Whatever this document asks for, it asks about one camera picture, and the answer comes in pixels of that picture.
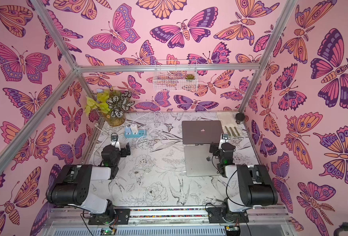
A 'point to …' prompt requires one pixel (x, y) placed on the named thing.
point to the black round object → (239, 117)
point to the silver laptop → (198, 161)
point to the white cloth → (228, 119)
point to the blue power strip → (141, 133)
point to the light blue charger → (128, 131)
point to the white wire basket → (175, 75)
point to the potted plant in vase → (112, 104)
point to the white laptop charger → (134, 129)
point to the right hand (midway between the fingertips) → (222, 142)
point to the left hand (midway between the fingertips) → (122, 142)
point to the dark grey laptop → (203, 132)
